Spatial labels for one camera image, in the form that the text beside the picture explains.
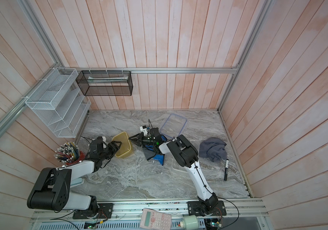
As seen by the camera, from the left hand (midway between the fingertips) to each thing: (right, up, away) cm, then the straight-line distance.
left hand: (121, 146), depth 93 cm
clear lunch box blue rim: (+34, -3, -29) cm, 45 cm away
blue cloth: (+26, -6, -4) cm, 27 cm away
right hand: (+5, +4, -1) cm, 7 cm away
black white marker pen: (+68, -12, -5) cm, 69 cm away
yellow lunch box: (+4, -2, -4) cm, 6 cm away
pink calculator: (+23, -33, -23) cm, 46 cm away
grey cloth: (+60, -1, -3) cm, 60 cm away
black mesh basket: (-15, +46, +14) cm, 50 cm away
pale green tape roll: (+40, -30, -29) cm, 57 cm away
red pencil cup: (-23, -1, -17) cm, 29 cm away
